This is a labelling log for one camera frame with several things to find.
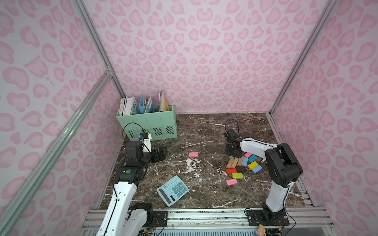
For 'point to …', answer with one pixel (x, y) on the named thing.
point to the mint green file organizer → (159, 125)
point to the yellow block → (252, 165)
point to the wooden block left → (231, 160)
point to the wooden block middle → (235, 162)
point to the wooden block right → (239, 163)
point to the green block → (237, 175)
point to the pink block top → (193, 154)
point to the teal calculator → (173, 190)
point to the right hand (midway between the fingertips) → (229, 151)
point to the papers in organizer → (129, 105)
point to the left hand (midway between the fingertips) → (159, 146)
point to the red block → (231, 170)
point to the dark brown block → (240, 168)
